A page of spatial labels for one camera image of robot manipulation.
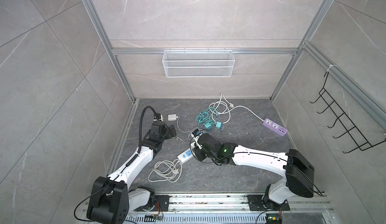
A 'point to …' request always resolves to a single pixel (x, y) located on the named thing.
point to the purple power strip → (275, 127)
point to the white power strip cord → (170, 171)
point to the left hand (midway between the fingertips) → (166, 124)
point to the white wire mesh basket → (198, 64)
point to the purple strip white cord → (220, 109)
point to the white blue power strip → (185, 155)
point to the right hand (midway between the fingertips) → (195, 147)
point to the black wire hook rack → (351, 128)
